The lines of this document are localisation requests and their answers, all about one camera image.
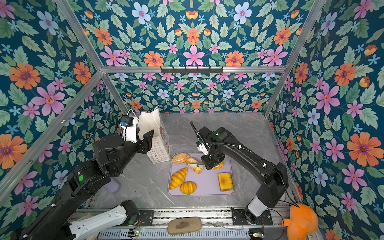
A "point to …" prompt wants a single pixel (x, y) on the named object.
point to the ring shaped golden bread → (219, 166)
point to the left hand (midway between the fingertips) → (148, 127)
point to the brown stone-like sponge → (184, 225)
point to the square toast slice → (225, 181)
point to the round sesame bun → (180, 158)
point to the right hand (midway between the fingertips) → (209, 164)
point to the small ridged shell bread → (188, 187)
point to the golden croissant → (178, 178)
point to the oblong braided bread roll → (193, 163)
